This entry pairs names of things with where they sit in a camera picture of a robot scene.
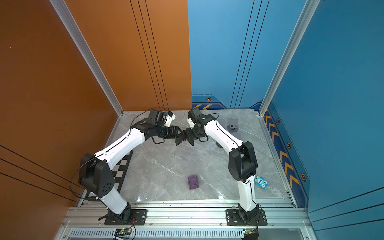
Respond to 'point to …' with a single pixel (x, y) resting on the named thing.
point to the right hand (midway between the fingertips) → (189, 136)
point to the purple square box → (193, 181)
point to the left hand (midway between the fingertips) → (179, 131)
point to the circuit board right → (248, 230)
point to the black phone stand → (188, 135)
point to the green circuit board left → (122, 232)
